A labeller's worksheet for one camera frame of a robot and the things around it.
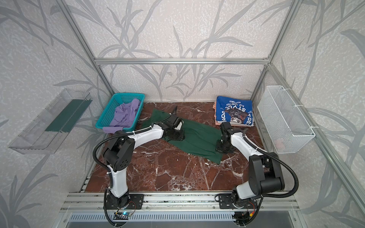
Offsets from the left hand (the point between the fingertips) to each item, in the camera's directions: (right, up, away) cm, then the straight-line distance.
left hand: (186, 133), depth 94 cm
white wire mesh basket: (+46, +7, -32) cm, 56 cm away
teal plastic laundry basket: (-56, +26, +21) cm, 65 cm away
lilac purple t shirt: (-49, +11, +15) cm, 53 cm away
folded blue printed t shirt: (+36, +16, +14) cm, 42 cm away
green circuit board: (-30, -38, -23) cm, 53 cm away
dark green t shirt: (+10, -3, +5) cm, 11 cm away
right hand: (+21, -8, -4) cm, 23 cm away
